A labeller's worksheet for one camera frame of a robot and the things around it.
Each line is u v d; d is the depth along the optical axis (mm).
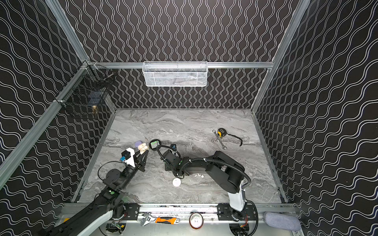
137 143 1007
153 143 981
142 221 728
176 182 837
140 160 692
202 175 857
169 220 717
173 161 700
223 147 985
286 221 700
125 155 627
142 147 748
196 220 628
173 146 826
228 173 484
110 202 594
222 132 1032
